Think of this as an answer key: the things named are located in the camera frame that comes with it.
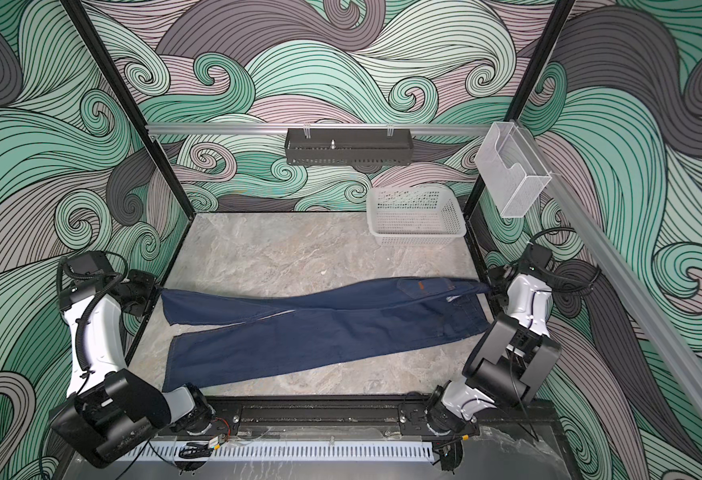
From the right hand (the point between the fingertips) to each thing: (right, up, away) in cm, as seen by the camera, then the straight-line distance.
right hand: (490, 278), depth 85 cm
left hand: (-91, 0, -8) cm, 92 cm away
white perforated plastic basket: (-14, +21, +34) cm, 42 cm away
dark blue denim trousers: (-78, -18, +3) cm, 80 cm away
